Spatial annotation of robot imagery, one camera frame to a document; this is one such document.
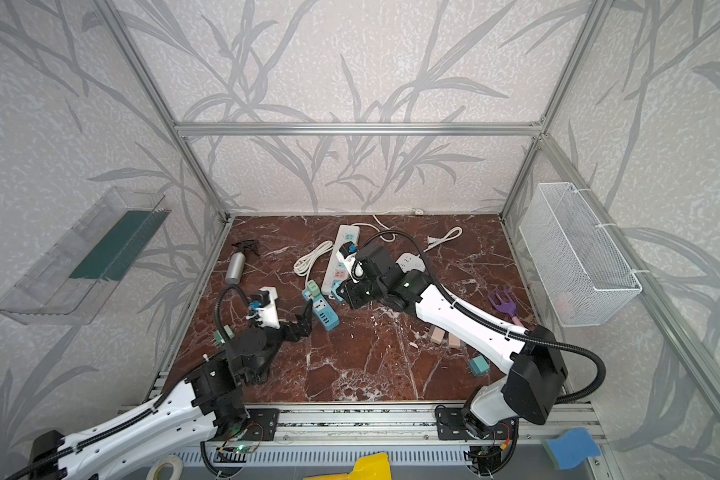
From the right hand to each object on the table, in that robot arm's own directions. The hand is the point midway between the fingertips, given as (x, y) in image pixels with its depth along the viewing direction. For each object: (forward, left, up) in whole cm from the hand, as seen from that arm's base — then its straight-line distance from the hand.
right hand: (341, 280), depth 76 cm
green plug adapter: (+6, +11, -15) cm, 19 cm away
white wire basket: (-8, -52, +13) cm, 54 cm away
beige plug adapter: (-7, -26, -19) cm, 33 cm away
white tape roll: (-38, +37, -20) cm, 56 cm away
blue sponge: (-34, -55, -19) cm, 68 cm away
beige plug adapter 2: (-9, -32, -20) cm, 38 cm away
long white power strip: (+14, +5, -18) cm, 24 cm away
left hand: (-3, +10, 0) cm, 10 cm away
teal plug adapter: (-16, -37, -19) cm, 44 cm away
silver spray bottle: (+20, +40, -19) cm, 49 cm away
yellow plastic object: (-38, -7, -20) cm, 43 cm away
